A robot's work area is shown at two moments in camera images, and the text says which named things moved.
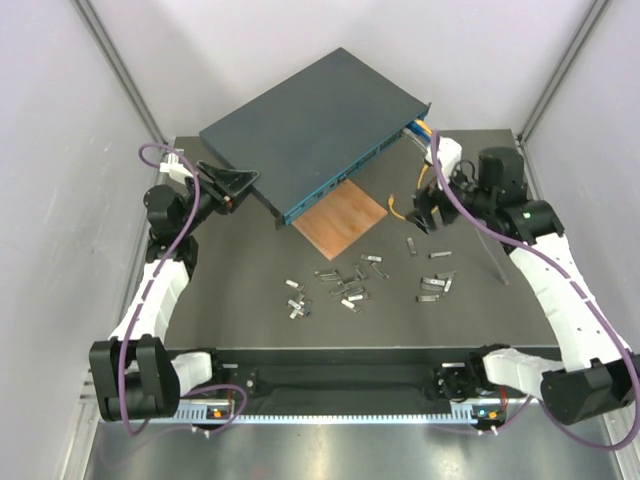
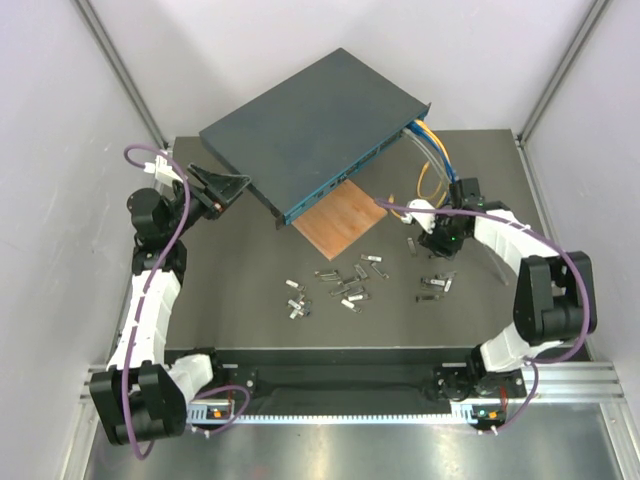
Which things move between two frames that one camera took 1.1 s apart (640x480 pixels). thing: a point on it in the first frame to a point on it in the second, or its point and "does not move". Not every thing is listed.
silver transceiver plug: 292,283 does not move
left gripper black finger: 372,258 does not move
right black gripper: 424,201 to 434,243
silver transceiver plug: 359,297 does not move
